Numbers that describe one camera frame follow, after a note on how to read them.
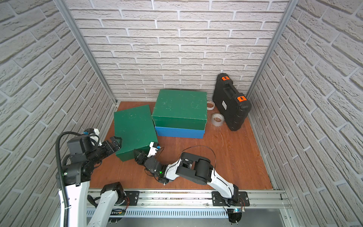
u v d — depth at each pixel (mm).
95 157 525
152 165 653
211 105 1171
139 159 733
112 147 596
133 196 741
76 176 415
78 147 461
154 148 777
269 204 740
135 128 897
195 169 533
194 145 947
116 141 606
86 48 860
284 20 736
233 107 890
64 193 388
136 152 787
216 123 1061
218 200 739
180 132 914
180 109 856
